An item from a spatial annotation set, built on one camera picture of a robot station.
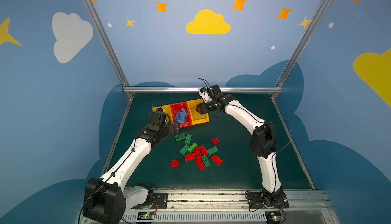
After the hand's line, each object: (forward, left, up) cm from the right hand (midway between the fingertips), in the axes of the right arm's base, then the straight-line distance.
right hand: (203, 106), depth 94 cm
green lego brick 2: (-16, +9, -15) cm, 23 cm away
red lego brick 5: (-25, +2, -15) cm, 29 cm away
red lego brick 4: (-24, 0, -15) cm, 28 cm away
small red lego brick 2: (-32, +15, -15) cm, 38 cm away
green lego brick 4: (-22, +6, -14) cm, 27 cm away
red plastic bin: (+8, +20, -13) cm, 25 cm away
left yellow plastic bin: (+4, +25, -9) cm, 27 cm away
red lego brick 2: (-31, 0, -15) cm, 34 cm away
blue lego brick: (-1, +15, -13) cm, 20 cm away
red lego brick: (-28, -9, -14) cm, 33 cm away
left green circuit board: (-57, +25, -15) cm, 64 cm away
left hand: (-16, +16, +1) cm, 23 cm away
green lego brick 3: (-23, +10, -14) cm, 29 cm away
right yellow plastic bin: (-1, +4, -11) cm, 12 cm away
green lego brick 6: (-30, -3, -14) cm, 33 cm away
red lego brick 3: (-27, +7, -15) cm, 32 cm away
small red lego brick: (-17, -8, -14) cm, 23 cm away
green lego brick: (-15, +14, -14) cm, 25 cm away
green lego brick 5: (-22, -7, -15) cm, 28 cm away
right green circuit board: (-54, -36, -17) cm, 67 cm away
